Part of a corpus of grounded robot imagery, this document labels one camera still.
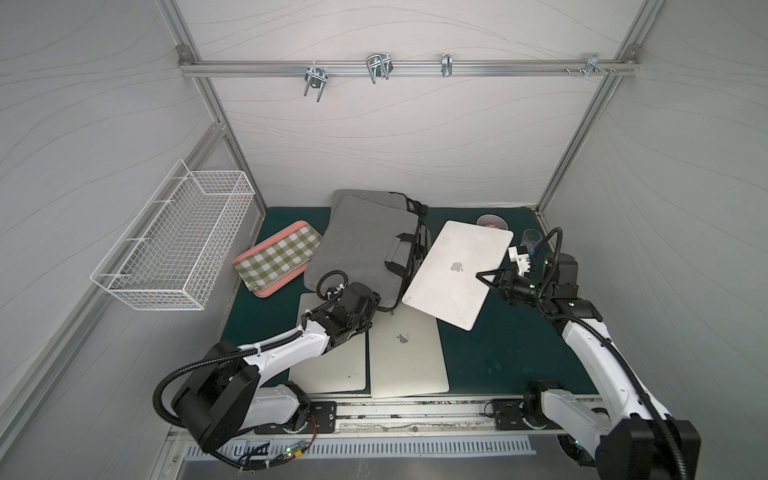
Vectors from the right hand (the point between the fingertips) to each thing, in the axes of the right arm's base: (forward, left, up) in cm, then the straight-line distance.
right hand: (478, 275), depth 76 cm
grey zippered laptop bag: (+43, +25, -13) cm, 51 cm away
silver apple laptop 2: (-20, +36, -19) cm, 45 cm away
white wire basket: (-4, +73, +11) cm, 74 cm away
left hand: (-2, +26, -13) cm, 29 cm away
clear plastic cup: (+24, -24, -13) cm, 36 cm away
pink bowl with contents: (+36, -14, -18) cm, 42 cm away
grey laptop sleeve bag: (+17, +31, -10) cm, 37 cm away
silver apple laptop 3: (-14, +18, -22) cm, 32 cm away
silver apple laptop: (-1, +8, -4) cm, 9 cm away
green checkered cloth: (+17, +64, -19) cm, 69 cm away
